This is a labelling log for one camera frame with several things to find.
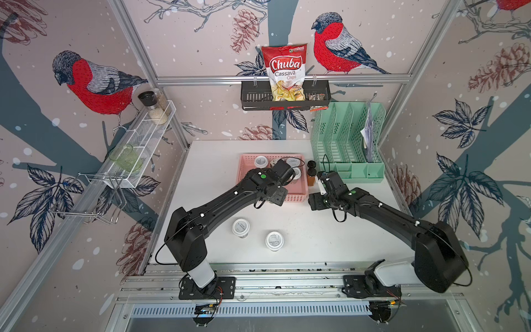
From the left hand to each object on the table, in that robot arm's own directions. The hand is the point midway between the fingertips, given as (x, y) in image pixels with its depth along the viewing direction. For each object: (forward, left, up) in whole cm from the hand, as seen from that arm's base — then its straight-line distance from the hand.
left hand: (277, 189), depth 81 cm
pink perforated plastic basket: (+10, -11, -17) cm, 22 cm away
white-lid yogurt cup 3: (-12, +15, -11) cm, 22 cm away
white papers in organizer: (+24, -41, +8) cm, 48 cm away
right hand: (+1, -17, -8) cm, 19 cm away
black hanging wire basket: (+41, +9, +16) cm, 45 cm away
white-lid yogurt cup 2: (+15, -11, -9) cm, 21 cm away
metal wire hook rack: (-13, +54, +18) cm, 59 cm away
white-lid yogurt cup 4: (-17, +1, -10) cm, 20 cm away
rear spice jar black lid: (+18, -17, -6) cm, 25 cm away
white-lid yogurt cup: (+22, +8, -10) cm, 26 cm away
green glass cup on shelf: (+1, +51, +18) cm, 54 cm away
